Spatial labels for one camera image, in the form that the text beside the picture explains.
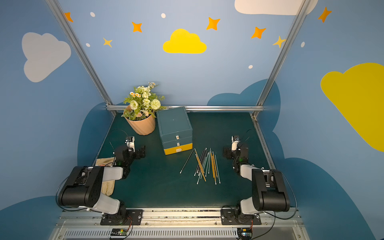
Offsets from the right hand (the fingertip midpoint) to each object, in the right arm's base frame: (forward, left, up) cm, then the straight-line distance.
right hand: (234, 145), depth 95 cm
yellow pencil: (-12, +22, -6) cm, 26 cm away
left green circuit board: (-50, +60, -7) cm, 78 cm away
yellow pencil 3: (-13, +12, -7) cm, 19 cm away
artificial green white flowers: (+11, +57, +24) cm, 63 cm away
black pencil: (-11, +22, -5) cm, 25 cm away
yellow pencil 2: (-4, +14, -6) cm, 16 cm away
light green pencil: (-4, +16, -6) cm, 18 cm away
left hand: (-4, +63, +1) cm, 63 cm away
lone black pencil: (-10, +30, -7) cm, 32 cm away
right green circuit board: (-46, -2, -9) cm, 47 cm away
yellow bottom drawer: (-4, +36, -1) cm, 37 cm away
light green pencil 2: (-15, +11, -6) cm, 19 cm away
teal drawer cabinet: (-3, +36, +17) cm, 40 cm away
